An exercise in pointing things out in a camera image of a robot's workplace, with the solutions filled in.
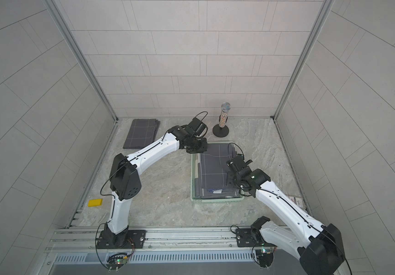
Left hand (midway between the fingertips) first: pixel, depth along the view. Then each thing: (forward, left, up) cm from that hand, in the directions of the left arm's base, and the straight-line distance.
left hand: (208, 148), depth 87 cm
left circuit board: (-46, +36, -11) cm, 59 cm away
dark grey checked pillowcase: (-9, -2, -1) cm, 10 cm away
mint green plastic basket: (-12, +6, -12) cm, 18 cm away
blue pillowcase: (-20, -4, -9) cm, 22 cm away
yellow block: (-23, +55, -13) cm, 61 cm away
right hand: (-15, -10, -4) cm, 19 cm away
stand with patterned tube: (+21, -9, -10) cm, 25 cm away
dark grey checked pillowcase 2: (+18, +41, -10) cm, 46 cm away
